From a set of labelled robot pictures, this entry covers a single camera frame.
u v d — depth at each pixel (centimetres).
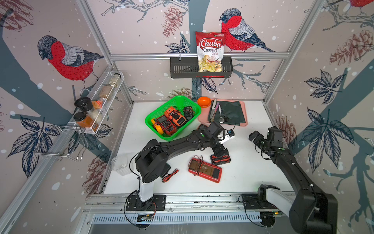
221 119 108
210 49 82
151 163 47
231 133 73
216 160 85
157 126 95
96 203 74
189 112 107
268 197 62
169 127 98
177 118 100
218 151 73
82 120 59
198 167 81
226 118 109
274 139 65
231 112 114
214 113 113
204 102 115
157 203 73
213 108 114
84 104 62
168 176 81
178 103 115
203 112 110
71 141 67
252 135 80
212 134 65
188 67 101
